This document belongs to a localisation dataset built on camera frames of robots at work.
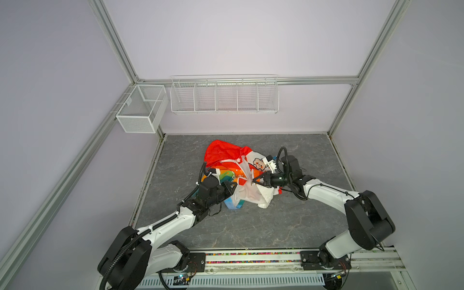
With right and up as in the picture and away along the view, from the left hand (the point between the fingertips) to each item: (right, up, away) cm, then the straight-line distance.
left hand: (238, 186), depth 81 cm
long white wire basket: (-8, +48, +18) cm, 52 cm away
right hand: (+7, +1, +2) cm, 7 cm away
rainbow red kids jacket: (+1, +8, +18) cm, 20 cm away
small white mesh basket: (-53, +40, +20) cm, 69 cm away
